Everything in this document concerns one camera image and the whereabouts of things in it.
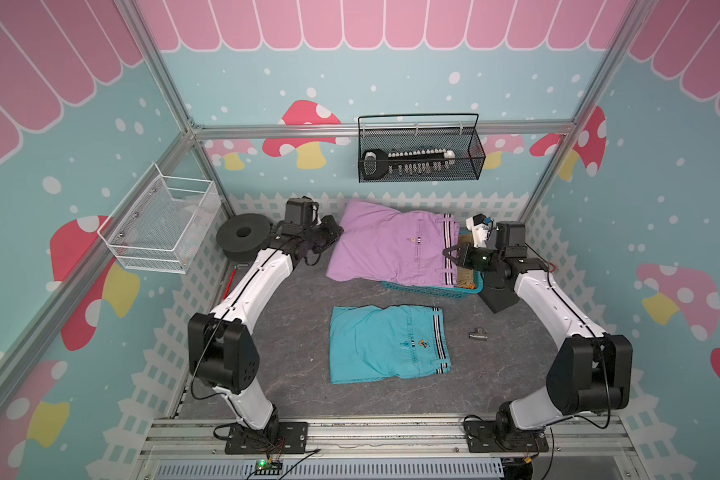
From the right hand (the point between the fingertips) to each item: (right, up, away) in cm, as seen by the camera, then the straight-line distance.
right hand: (446, 250), depth 84 cm
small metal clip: (+12, -25, +7) cm, 29 cm away
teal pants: (-20, -28, +3) cm, 34 cm away
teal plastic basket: (+1, -13, +12) cm, 18 cm away
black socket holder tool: (-19, +26, +5) cm, 33 cm away
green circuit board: (-48, -54, -12) cm, 73 cm away
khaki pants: (+4, -7, -4) cm, 9 cm away
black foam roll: (-68, +6, +23) cm, 72 cm away
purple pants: (-17, +1, +1) cm, 17 cm away
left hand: (-29, +5, 0) cm, 29 cm away
